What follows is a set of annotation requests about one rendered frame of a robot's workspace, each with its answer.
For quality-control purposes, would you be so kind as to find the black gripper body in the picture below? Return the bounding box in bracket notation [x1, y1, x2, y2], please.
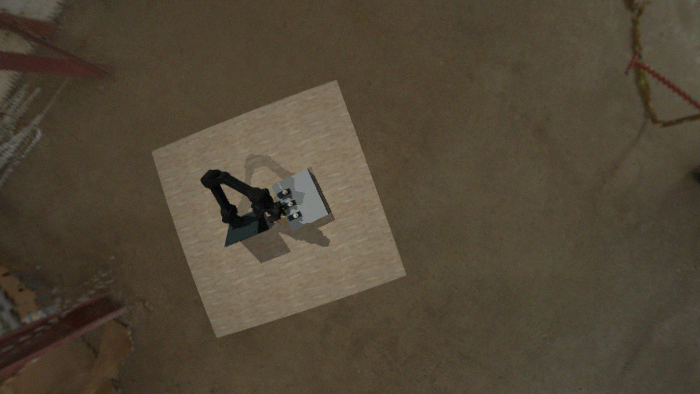
[263, 188, 281, 223]

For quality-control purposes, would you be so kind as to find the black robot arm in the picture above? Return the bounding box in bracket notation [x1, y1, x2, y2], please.
[200, 170, 283, 230]

